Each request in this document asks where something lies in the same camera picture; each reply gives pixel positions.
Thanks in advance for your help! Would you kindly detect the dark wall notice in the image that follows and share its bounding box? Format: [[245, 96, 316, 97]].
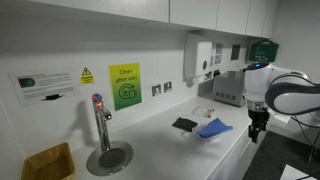
[[230, 44, 241, 61]]

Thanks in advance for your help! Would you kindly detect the white upper cabinet door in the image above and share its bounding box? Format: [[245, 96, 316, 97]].
[[245, 0, 279, 38], [216, 0, 251, 35], [29, 0, 170, 24], [169, 0, 220, 30]]

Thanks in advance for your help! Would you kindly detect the yellow sponge holder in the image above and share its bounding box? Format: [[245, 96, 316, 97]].
[[20, 142, 76, 180]]

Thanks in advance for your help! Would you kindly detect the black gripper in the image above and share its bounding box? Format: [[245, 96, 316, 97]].
[[247, 109, 271, 144]]

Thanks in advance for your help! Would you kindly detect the clear plastic bowl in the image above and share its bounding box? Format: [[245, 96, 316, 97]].
[[181, 123, 231, 144]]

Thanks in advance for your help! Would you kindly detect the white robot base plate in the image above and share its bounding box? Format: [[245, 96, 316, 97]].
[[279, 164, 314, 180]]

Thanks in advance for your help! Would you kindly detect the white paper towel dispenser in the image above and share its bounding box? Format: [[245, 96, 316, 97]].
[[183, 32, 213, 81]]

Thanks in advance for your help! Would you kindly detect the blue fabric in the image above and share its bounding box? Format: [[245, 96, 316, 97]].
[[195, 117, 234, 140]]

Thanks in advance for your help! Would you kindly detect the round metal drain tray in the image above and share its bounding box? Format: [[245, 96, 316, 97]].
[[86, 140, 134, 177]]

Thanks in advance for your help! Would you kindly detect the white base cabinet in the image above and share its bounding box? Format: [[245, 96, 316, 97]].
[[206, 128, 268, 180]]

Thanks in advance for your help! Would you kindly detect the silver countertop appliance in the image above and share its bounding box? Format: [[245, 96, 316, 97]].
[[212, 70, 248, 108]]

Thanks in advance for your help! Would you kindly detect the green clean after use poster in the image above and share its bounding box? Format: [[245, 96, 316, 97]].
[[108, 62, 143, 112]]

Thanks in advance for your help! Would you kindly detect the green first aid box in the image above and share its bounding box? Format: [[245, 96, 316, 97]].
[[248, 40, 280, 63]]

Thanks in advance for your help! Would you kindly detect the yellow warning sign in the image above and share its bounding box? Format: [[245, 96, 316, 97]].
[[79, 66, 95, 85]]

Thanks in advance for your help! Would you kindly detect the white instruction sheet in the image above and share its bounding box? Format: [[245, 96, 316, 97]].
[[8, 68, 79, 106]]

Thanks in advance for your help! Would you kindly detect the silver wall switch plate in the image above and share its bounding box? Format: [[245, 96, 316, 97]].
[[163, 81, 173, 94], [151, 84, 162, 97]]

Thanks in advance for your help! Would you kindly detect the black hanging cable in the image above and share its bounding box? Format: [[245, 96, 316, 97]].
[[291, 114, 320, 163]]

